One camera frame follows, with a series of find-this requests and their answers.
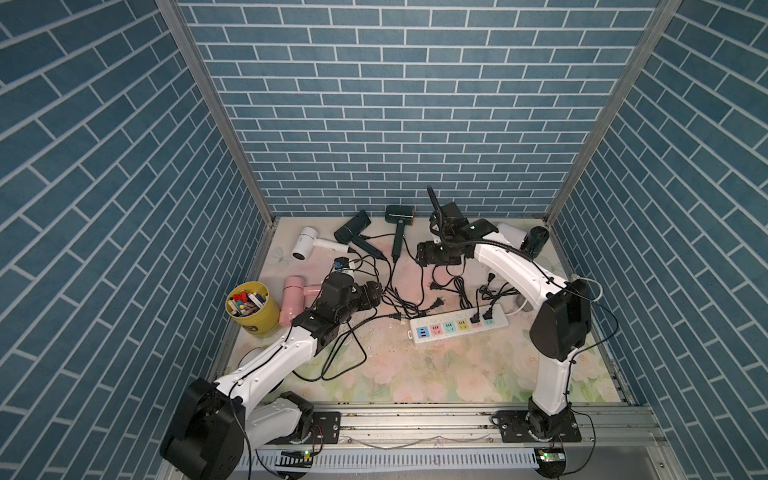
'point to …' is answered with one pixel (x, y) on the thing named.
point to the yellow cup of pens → (250, 305)
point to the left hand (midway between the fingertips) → (379, 287)
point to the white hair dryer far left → (308, 239)
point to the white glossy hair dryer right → (513, 235)
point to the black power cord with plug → (487, 287)
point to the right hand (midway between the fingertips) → (427, 259)
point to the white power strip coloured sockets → (458, 324)
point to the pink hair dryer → (296, 296)
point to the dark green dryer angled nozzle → (352, 231)
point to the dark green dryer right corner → (534, 242)
